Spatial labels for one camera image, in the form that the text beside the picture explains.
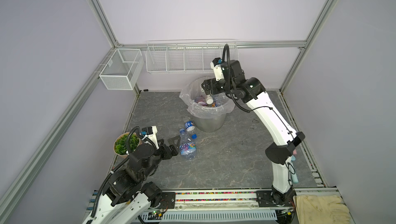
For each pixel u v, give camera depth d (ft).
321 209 2.32
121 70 3.32
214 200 2.47
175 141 1.93
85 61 2.73
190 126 3.13
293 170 2.78
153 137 1.90
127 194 1.42
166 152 1.86
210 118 2.85
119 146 2.60
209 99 2.73
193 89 2.91
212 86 2.07
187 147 2.85
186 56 3.25
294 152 2.86
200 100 2.97
